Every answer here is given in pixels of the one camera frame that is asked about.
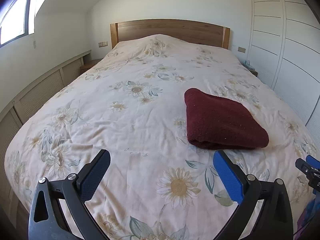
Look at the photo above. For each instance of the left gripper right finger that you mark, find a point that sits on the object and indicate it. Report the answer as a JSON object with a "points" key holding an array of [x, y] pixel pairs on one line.
{"points": [[275, 217]]}

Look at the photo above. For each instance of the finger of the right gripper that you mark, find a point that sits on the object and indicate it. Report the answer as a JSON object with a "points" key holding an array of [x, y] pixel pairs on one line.
{"points": [[310, 167]]}

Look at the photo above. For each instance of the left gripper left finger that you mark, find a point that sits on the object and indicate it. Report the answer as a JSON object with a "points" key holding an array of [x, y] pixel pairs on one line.
{"points": [[46, 218]]}

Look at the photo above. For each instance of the dark red knitted sweater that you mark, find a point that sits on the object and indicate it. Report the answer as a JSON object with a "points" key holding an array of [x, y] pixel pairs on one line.
{"points": [[217, 123]]}

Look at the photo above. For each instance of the wooden right nightstand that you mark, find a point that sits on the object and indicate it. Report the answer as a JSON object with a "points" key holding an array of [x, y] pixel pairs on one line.
{"points": [[254, 72]]}

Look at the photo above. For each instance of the wooden nightstand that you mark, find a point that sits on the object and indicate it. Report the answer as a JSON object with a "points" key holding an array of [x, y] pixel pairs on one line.
{"points": [[254, 72], [89, 65]]}

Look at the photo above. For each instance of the small items on nightstand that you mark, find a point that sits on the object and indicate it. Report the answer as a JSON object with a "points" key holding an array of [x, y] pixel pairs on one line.
{"points": [[248, 64]]}

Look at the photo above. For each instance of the white panelled wardrobe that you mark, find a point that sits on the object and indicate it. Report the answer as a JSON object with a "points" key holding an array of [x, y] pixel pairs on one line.
{"points": [[284, 50]]}

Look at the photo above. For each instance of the white floral duvet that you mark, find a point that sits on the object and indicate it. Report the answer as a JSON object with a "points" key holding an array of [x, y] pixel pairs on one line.
{"points": [[159, 185]]}

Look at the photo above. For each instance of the wooden left nightstand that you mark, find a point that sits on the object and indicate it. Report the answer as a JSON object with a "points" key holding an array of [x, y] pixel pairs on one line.
{"points": [[89, 65]]}

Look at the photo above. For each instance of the wooden headboard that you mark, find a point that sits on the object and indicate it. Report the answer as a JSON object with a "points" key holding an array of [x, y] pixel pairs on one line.
{"points": [[189, 31]]}

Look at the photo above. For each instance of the low slatted wall cabinet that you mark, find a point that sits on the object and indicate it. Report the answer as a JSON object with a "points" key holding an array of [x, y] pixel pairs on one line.
{"points": [[37, 94]]}

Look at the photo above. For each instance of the beige wall switch plate right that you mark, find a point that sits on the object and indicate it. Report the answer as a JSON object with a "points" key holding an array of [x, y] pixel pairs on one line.
{"points": [[242, 50]]}

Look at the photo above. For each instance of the beige wall switch plate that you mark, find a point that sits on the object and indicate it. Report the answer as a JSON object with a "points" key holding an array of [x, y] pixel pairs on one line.
{"points": [[102, 44], [242, 50]]}

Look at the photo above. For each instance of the beige wall switch plate left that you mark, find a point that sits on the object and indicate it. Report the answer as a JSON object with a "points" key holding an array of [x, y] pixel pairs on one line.
{"points": [[102, 44]]}

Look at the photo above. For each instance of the window with dark frame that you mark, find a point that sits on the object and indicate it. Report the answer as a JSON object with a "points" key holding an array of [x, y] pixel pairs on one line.
{"points": [[18, 20]]}

